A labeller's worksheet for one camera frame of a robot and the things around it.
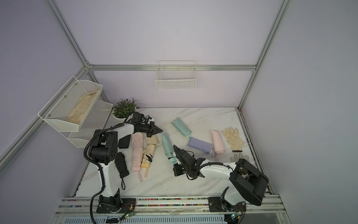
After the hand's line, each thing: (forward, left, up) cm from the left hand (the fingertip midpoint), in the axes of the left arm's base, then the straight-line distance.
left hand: (161, 130), depth 96 cm
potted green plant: (+10, +26, +11) cm, 30 cm away
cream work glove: (-2, -52, -8) cm, 52 cm away
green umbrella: (-20, -9, -5) cm, 22 cm away
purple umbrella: (-7, -26, -6) cm, 28 cm away
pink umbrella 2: (-8, -40, -6) cm, 41 cm away
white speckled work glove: (-17, -51, -8) cm, 55 cm away
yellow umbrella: (-18, +8, -4) cm, 21 cm away
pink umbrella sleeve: (-4, +18, -6) cm, 19 cm away
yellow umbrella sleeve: (-4, +6, -6) cm, 10 cm away
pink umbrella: (-18, +15, -5) cm, 24 cm away
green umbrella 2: (+9, -14, -7) cm, 18 cm away
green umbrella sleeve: (-11, -5, -5) cm, 13 cm away
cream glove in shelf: (0, +44, +22) cm, 49 cm away
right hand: (-26, -10, -7) cm, 29 cm away
